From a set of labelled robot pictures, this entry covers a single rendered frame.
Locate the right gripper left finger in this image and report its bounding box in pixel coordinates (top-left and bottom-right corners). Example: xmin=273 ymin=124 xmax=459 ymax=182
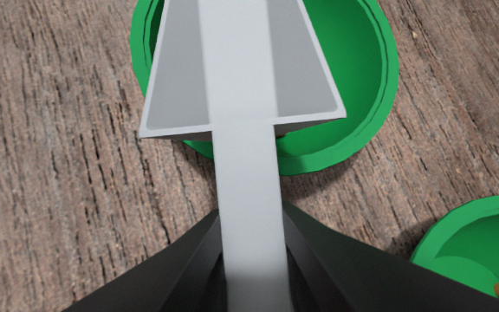
xmin=61 ymin=208 xmax=227 ymax=312

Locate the grey metal scoop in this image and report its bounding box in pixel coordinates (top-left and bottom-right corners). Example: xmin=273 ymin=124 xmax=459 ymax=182
xmin=139 ymin=0 xmax=347 ymax=312

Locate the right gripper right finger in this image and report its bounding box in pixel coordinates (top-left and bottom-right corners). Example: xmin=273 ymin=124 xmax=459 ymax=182
xmin=282 ymin=201 xmax=499 ymax=312

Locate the green bowl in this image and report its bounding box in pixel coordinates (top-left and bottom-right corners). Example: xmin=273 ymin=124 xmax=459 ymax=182
xmin=129 ymin=0 xmax=399 ymax=176
xmin=408 ymin=195 xmax=499 ymax=297

